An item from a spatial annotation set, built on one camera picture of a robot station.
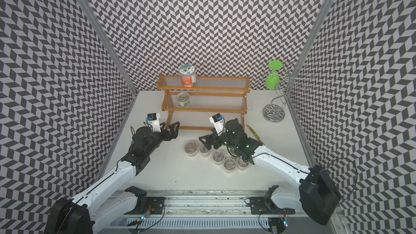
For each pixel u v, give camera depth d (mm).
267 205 651
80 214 402
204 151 841
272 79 931
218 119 667
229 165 790
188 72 769
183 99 878
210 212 723
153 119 683
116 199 569
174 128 739
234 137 585
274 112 1029
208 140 669
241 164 807
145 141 607
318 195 398
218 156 826
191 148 846
